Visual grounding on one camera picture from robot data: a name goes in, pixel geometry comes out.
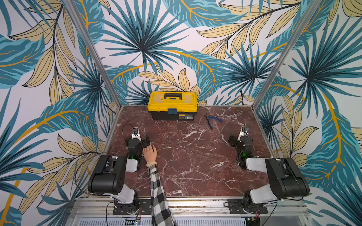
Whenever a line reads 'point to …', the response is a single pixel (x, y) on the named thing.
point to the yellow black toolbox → (175, 105)
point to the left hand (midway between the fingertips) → (139, 135)
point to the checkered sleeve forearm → (160, 213)
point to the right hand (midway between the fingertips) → (240, 134)
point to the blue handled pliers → (208, 118)
